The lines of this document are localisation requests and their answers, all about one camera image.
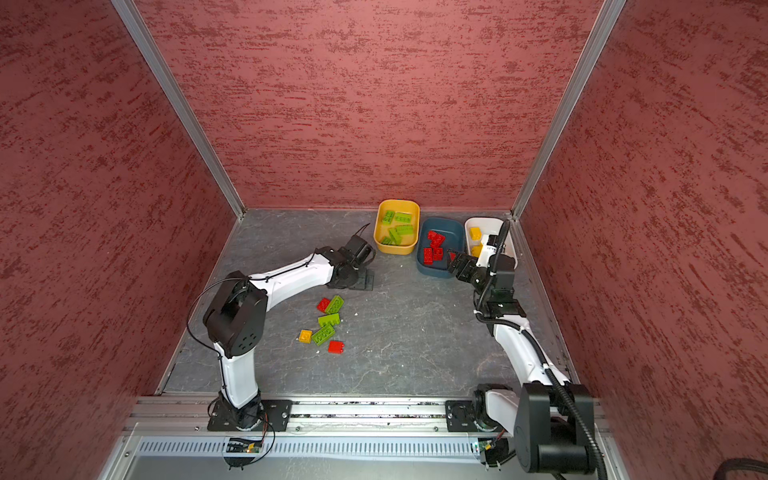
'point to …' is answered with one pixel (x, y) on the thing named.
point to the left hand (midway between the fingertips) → (356, 284)
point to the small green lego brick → (387, 240)
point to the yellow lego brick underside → (476, 250)
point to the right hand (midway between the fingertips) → (455, 258)
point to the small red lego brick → (434, 238)
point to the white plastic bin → (490, 226)
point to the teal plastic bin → (454, 233)
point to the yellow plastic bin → (381, 229)
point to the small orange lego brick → (305, 336)
